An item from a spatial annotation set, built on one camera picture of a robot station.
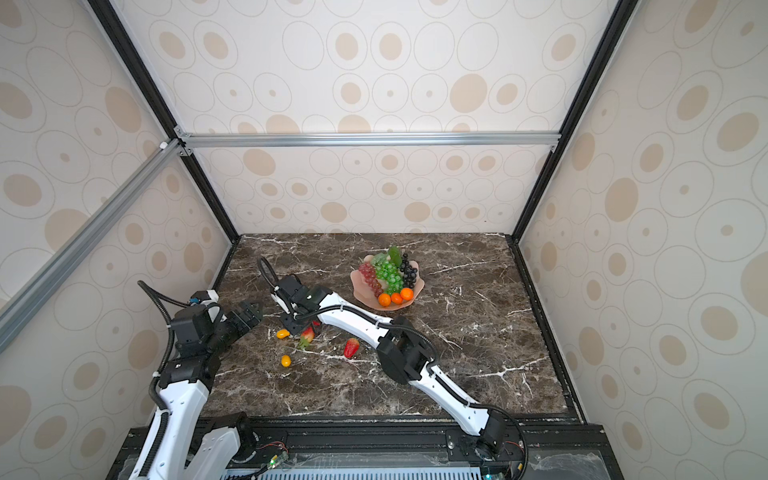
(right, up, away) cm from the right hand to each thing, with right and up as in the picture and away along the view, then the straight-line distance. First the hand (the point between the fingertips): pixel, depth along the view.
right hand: (292, 320), depth 91 cm
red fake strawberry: (+18, -8, -2) cm, 20 cm away
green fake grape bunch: (+30, +15, +12) cm, 35 cm away
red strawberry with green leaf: (+4, -5, -1) cm, 7 cm away
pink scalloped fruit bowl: (+22, +6, +9) cm, 25 cm away
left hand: (-5, +7, -12) cm, 15 cm away
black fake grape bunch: (+36, +14, +9) cm, 40 cm away
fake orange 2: (+35, +8, +6) cm, 36 cm away
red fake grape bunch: (+22, +15, +9) cm, 29 cm away
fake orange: (+32, +6, +6) cm, 33 cm away
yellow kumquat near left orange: (-1, -11, -4) cm, 12 cm away
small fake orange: (+28, +6, +7) cm, 29 cm away
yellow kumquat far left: (-4, -4, +1) cm, 6 cm away
